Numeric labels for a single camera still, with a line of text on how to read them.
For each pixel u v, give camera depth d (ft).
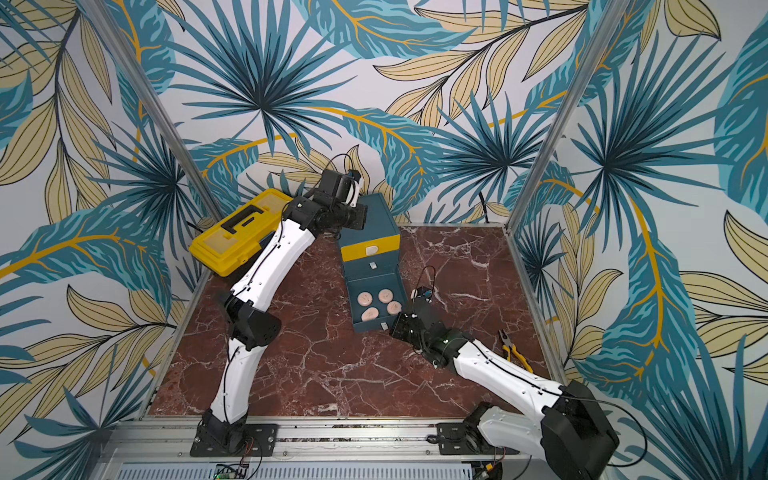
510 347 2.89
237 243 3.03
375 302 3.20
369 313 3.07
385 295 3.20
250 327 1.72
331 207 2.07
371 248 2.87
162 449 2.46
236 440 2.17
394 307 3.12
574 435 1.31
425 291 2.47
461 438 2.42
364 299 3.18
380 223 3.00
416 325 2.02
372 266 3.10
